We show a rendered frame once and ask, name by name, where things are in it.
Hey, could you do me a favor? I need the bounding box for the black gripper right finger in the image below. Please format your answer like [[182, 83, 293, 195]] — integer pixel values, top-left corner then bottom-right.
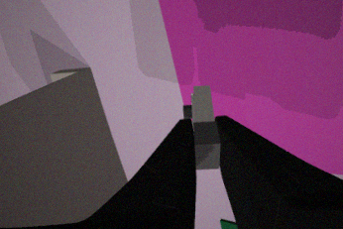
[[215, 115, 343, 229]]

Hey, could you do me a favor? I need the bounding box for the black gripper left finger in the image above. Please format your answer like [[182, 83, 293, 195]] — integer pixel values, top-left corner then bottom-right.
[[0, 118, 196, 229]]

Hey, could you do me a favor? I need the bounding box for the green flat square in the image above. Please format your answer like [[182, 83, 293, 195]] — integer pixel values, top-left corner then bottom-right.
[[220, 219, 238, 229]]

